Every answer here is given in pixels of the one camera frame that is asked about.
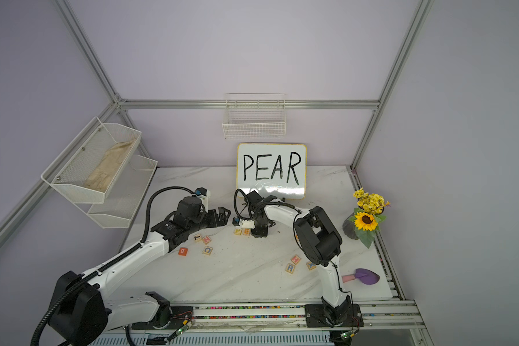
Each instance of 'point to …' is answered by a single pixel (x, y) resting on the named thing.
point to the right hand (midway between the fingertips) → (253, 231)
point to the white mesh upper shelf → (92, 163)
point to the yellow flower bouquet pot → (363, 222)
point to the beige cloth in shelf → (103, 173)
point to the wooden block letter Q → (207, 250)
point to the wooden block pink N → (206, 240)
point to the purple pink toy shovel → (363, 275)
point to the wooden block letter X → (311, 266)
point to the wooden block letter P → (238, 231)
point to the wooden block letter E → (246, 231)
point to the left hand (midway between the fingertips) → (220, 215)
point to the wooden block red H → (295, 259)
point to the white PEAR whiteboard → (277, 169)
